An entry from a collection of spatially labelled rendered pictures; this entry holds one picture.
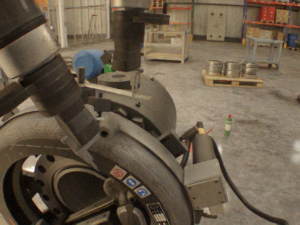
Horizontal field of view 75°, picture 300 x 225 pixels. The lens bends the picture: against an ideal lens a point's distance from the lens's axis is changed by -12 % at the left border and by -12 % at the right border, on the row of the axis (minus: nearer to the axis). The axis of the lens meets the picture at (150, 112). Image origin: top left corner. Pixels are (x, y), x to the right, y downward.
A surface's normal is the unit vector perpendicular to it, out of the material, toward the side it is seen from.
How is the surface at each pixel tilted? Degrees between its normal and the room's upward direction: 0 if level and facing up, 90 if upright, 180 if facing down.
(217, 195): 90
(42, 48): 79
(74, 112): 94
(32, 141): 90
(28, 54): 89
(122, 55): 69
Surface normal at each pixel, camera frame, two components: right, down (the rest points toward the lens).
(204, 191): -0.14, 0.39
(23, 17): 0.76, 0.08
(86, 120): 0.50, -0.09
